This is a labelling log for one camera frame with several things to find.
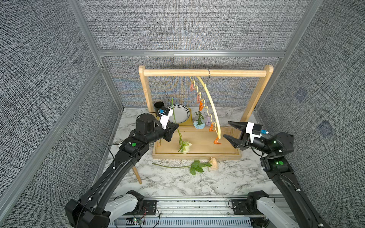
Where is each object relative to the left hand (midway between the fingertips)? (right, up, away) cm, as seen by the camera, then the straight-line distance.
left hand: (180, 124), depth 68 cm
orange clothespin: (+11, +10, +5) cm, 15 cm away
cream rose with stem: (+3, -13, +15) cm, 20 cm away
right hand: (+20, -1, -10) cm, 23 cm away
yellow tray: (+7, 0, +40) cm, 41 cm away
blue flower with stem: (+12, 0, +22) cm, 25 cm away
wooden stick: (-26, -31, +16) cm, 43 cm away
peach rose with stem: (+10, -25, +18) cm, 33 cm away
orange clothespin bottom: (+17, -8, -2) cm, 19 cm away
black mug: (-17, +13, +41) cm, 46 cm away
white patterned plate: (+1, +8, +46) cm, 47 cm away
